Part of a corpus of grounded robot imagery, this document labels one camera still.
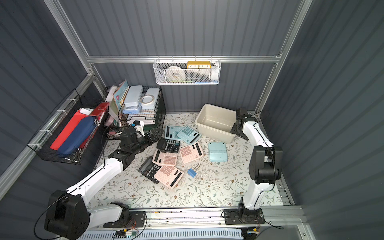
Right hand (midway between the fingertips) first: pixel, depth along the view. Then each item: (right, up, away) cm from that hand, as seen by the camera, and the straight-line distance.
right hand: (243, 136), depth 92 cm
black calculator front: (-58, -19, -4) cm, 61 cm away
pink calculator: (-33, -11, +4) cm, 35 cm away
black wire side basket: (-94, 0, -31) cm, 99 cm away
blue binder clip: (-32, -21, -4) cm, 39 cm away
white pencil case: (-70, +21, +1) cm, 73 cm away
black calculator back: (-48, -6, +5) cm, 49 cm away
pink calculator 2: (-49, -13, -1) cm, 51 cm away
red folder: (-90, +9, -18) cm, 92 cm away
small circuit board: (-65, -45, -22) cm, 82 cm away
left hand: (-50, +3, -12) cm, 51 cm away
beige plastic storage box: (-15, +9, +23) cm, 29 cm away
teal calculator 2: (-35, 0, +11) cm, 37 cm away
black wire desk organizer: (-60, +10, -2) cm, 61 cm away
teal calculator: (-47, +2, +13) cm, 49 cm away
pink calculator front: (-45, -22, -8) cm, 51 cm away
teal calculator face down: (-16, -10, +4) cm, 19 cm away
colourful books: (-78, +25, -1) cm, 82 cm away
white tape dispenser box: (-61, +23, +4) cm, 65 cm away
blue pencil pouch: (-84, +1, -26) cm, 88 cm away
